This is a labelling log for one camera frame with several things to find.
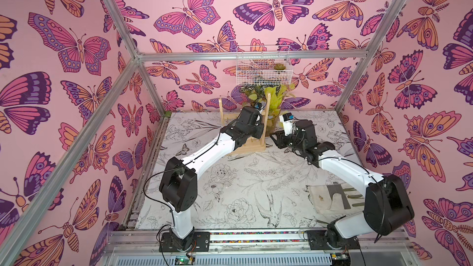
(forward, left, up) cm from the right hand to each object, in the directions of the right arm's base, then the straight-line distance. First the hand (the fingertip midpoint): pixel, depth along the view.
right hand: (275, 131), depth 85 cm
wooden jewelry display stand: (+6, +9, -20) cm, 22 cm away
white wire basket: (+39, +4, +6) cm, 40 cm away
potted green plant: (+20, +9, +6) cm, 22 cm away
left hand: (+3, +6, +2) cm, 7 cm away
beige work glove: (-23, -29, -19) cm, 42 cm away
